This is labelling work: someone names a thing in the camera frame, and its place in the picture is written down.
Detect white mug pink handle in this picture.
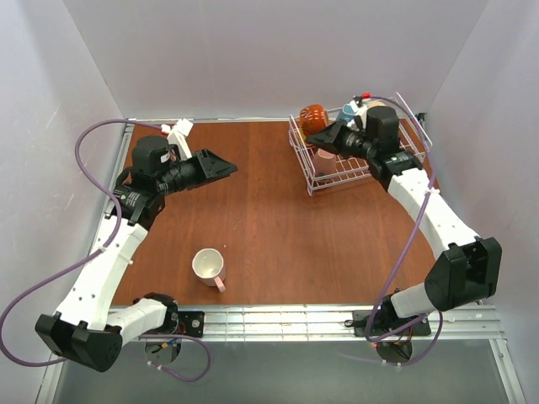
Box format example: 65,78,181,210
191,248,227,293

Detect blue mug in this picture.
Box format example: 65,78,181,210
336,104,358,125

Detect white wire dish rack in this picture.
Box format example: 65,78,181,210
288,93,432,194

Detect beige round mug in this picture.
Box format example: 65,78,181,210
369,100,385,108

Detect purple cable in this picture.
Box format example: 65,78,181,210
0,120,213,383
336,94,445,367

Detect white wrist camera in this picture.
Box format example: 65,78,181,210
161,119,194,161
347,93,371,131

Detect yellow textured cup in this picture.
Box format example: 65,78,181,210
298,125,312,148

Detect white mug brown dots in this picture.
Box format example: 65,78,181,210
312,148,337,178

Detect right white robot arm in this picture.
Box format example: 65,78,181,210
306,106,502,330

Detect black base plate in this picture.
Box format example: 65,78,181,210
171,311,205,338
344,310,431,337

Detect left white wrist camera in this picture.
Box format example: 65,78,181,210
161,119,194,161

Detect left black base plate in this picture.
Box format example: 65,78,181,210
171,311,205,338

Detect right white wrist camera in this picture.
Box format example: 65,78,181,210
347,93,371,131

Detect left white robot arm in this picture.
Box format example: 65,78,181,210
35,136,237,372

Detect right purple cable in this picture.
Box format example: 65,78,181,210
336,94,445,367

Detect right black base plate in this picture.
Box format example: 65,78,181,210
344,310,431,337

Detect brown black mug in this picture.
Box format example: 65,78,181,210
299,104,329,136

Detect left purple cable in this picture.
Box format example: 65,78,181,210
0,120,213,383

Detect aluminium frame rail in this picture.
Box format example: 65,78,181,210
54,303,506,343

